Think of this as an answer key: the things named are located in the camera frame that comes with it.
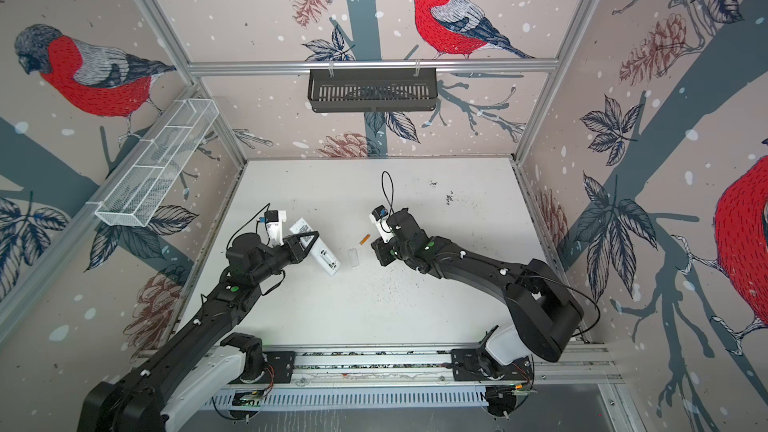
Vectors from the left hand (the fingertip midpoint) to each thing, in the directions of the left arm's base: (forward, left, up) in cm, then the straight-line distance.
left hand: (315, 235), depth 77 cm
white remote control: (-3, -1, -4) cm, 5 cm away
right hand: (+1, -15, -9) cm, 17 cm away
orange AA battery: (+10, -11, -19) cm, 24 cm away
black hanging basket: (+55, -14, +8) cm, 57 cm away
